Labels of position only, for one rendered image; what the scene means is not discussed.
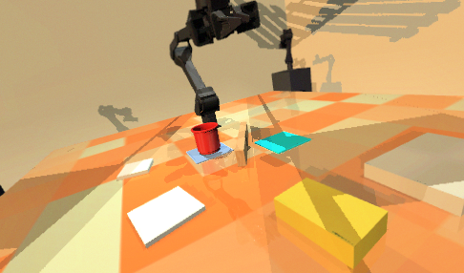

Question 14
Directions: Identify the yellow rectangular block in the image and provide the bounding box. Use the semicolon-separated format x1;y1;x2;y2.
274;178;389;269

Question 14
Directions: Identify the red cup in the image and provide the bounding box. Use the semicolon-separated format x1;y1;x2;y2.
191;122;221;155

